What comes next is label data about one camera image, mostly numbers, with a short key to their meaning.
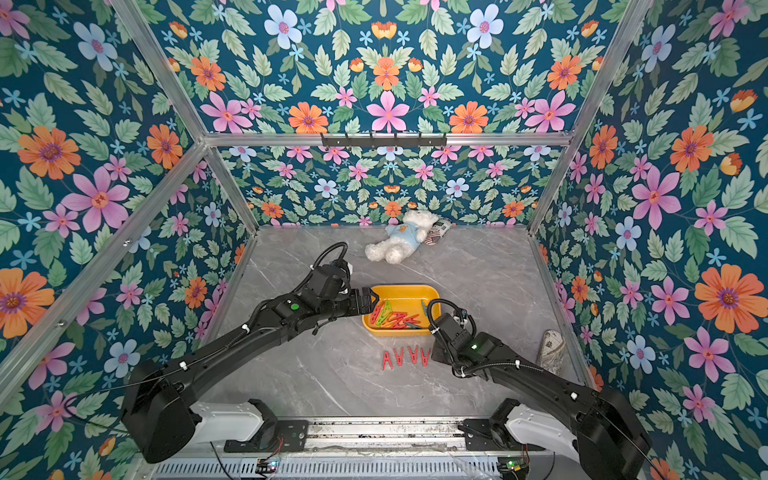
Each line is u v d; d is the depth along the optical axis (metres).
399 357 0.86
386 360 0.86
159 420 0.39
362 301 0.71
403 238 1.06
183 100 0.83
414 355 0.87
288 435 0.74
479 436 0.72
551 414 0.57
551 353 0.84
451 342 0.62
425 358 0.86
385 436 0.75
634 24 0.69
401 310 0.95
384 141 0.93
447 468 0.76
